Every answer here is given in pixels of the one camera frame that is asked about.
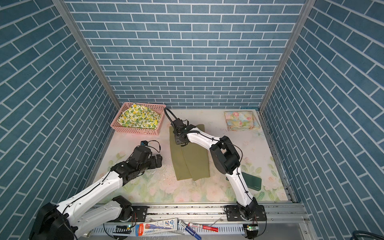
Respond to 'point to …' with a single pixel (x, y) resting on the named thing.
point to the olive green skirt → (191, 161)
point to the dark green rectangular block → (253, 182)
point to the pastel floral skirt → (239, 120)
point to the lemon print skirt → (140, 116)
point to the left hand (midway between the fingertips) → (156, 158)
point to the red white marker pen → (203, 227)
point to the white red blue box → (156, 226)
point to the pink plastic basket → (119, 108)
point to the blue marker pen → (198, 237)
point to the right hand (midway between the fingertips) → (179, 137)
